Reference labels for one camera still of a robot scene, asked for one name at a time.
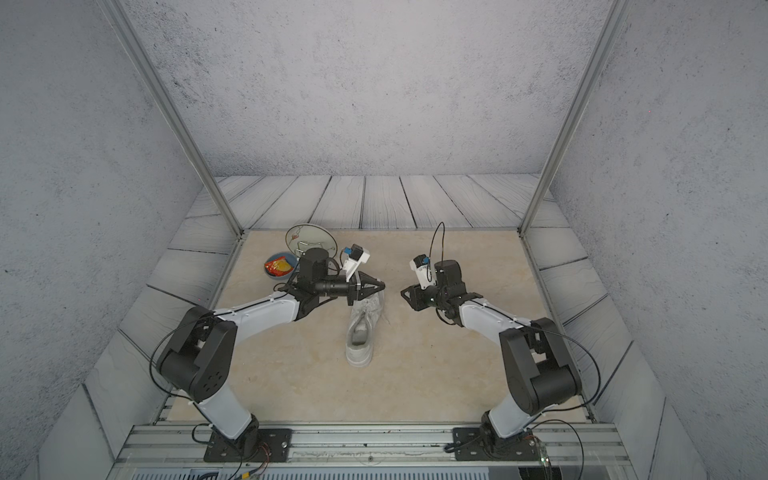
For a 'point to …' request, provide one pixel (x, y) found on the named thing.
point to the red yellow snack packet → (278, 267)
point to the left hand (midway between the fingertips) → (385, 289)
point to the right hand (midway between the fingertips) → (407, 291)
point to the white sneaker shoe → (359, 344)
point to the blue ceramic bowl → (291, 259)
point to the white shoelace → (367, 306)
